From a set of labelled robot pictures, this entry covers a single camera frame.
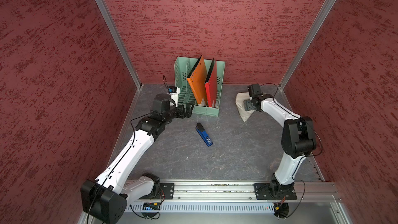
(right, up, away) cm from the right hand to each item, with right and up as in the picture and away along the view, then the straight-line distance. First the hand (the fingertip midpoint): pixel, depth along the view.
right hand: (255, 106), depth 96 cm
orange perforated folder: (-37, +16, -9) cm, 41 cm away
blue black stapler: (-33, -17, -5) cm, 38 cm away
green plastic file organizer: (-47, +27, +7) cm, 55 cm away
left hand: (-43, 0, -20) cm, 47 cm away
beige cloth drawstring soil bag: (-9, +5, +4) cm, 11 cm away
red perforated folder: (-29, +12, -13) cm, 34 cm away
